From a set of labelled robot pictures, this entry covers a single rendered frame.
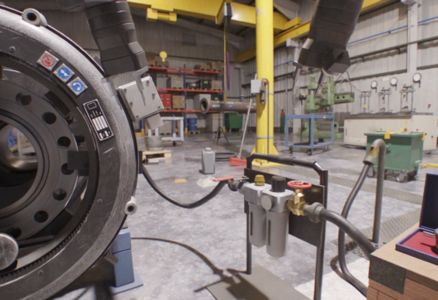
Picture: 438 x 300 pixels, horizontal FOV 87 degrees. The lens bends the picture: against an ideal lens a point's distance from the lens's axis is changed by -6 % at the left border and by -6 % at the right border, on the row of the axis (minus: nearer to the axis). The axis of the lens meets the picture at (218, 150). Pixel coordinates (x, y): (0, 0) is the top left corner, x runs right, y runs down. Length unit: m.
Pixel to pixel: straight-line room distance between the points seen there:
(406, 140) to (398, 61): 8.81
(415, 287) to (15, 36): 0.88
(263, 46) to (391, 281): 3.89
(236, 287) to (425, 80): 6.01
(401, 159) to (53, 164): 3.16
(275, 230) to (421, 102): 5.93
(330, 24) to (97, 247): 0.72
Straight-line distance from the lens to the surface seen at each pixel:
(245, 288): 1.15
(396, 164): 3.32
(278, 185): 0.83
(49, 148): 0.81
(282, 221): 0.86
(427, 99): 6.51
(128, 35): 0.48
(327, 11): 0.47
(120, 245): 1.14
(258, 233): 0.95
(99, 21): 0.47
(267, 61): 4.11
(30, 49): 0.70
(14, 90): 0.82
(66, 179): 0.82
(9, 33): 0.71
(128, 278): 1.22
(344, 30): 0.48
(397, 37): 12.13
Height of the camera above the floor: 0.69
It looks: 6 degrees down
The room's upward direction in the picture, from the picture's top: 1 degrees counter-clockwise
